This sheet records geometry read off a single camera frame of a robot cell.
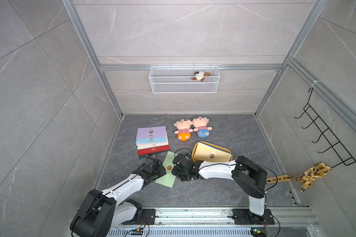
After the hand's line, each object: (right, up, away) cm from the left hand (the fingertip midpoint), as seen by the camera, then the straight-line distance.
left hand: (165, 167), depth 89 cm
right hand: (+4, -3, -2) cm, 5 cm away
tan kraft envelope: (+25, +8, +5) cm, 27 cm away
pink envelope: (-11, +14, +12) cm, 21 cm away
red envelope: (-16, +8, +9) cm, 20 cm away
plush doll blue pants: (+24, +27, +15) cm, 39 cm away
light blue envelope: (-12, +15, +15) cm, 24 cm away
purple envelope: (-13, +21, +20) cm, 32 cm away
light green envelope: (+2, -6, -3) cm, 7 cm away
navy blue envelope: (+32, +11, +4) cm, 34 cm away
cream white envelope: (-17, +11, +12) cm, 23 cm away
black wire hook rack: (+77, +14, -30) cm, 84 cm away
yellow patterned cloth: (+70, +1, -20) cm, 73 cm away
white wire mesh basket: (+8, +58, +11) cm, 59 cm away
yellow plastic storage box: (+32, +13, +5) cm, 35 cm away
